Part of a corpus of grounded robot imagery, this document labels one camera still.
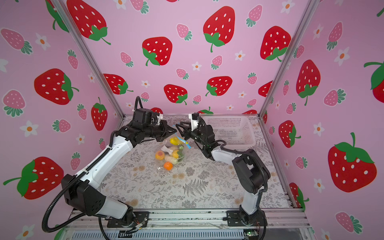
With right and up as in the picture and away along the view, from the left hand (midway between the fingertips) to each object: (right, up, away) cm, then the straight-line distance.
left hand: (177, 129), depth 75 cm
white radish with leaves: (-7, -18, +15) cm, 25 cm away
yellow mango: (-2, -7, +8) cm, 10 cm away
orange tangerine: (-8, -22, +13) cm, 27 cm away
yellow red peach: (-13, -16, +17) cm, 27 cm away
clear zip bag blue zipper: (-5, -14, +11) cm, 19 cm away
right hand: (-1, +3, +5) cm, 6 cm away
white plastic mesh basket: (+39, -2, +36) cm, 53 cm away
